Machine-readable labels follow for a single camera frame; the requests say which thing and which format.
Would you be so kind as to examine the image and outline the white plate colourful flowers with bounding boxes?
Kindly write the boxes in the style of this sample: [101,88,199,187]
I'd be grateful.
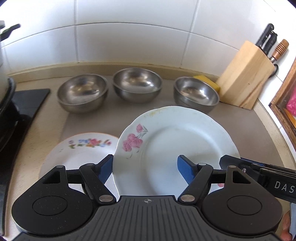
[39,133,118,178]

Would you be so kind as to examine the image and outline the large white plate pink flowers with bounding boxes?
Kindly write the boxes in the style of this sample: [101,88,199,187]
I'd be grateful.
[113,106,240,197]

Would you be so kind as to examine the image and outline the steel bowl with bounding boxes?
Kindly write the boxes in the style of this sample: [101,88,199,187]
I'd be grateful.
[174,77,220,114]
[113,67,163,103]
[57,74,109,114]

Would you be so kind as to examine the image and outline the person right hand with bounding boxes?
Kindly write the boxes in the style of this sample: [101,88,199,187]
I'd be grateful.
[280,211,292,241]

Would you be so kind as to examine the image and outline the yellow green sponge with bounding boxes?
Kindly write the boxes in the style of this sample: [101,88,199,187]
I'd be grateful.
[193,75,220,93]

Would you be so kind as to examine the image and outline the black gas stove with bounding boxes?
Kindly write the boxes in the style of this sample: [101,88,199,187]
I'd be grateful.
[1,78,51,235]

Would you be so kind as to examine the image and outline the wooden knife block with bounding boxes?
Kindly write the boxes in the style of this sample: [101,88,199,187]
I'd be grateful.
[216,41,275,110]

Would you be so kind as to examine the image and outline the aluminium pressure cooker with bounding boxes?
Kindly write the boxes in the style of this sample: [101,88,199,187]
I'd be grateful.
[1,24,21,109]

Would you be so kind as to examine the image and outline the wooden window frame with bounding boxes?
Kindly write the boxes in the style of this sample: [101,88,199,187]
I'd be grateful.
[269,60,295,149]

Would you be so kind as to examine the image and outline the wooden ribbed handle knife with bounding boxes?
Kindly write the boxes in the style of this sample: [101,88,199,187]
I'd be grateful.
[269,39,289,63]

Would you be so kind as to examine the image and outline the dark handled knife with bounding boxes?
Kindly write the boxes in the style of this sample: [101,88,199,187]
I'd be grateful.
[263,31,278,56]

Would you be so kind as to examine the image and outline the black handled knife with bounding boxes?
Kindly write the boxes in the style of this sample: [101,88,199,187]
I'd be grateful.
[255,23,274,48]

